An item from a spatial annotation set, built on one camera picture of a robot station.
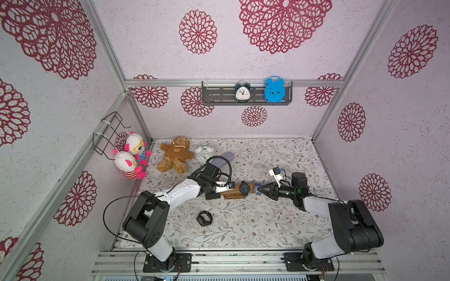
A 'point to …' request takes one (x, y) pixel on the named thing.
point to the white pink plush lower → (126, 163)
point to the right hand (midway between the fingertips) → (258, 188)
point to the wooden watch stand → (235, 193)
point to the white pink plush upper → (135, 146)
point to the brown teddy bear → (175, 155)
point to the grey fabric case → (222, 159)
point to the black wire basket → (104, 139)
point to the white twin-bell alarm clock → (204, 153)
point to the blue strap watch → (256, 191)
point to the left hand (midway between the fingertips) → (215, 188)
